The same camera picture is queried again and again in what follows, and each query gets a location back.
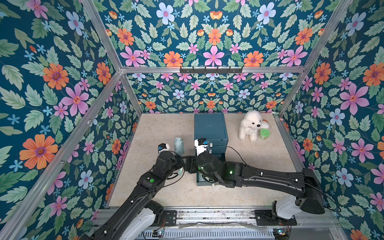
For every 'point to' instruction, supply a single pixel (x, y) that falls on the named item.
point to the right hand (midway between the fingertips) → (184, 159)
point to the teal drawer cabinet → (212, 127)
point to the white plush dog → (250, 125)
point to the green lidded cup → (264, 134)
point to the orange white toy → (264, 124)
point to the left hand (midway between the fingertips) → (183, 156)
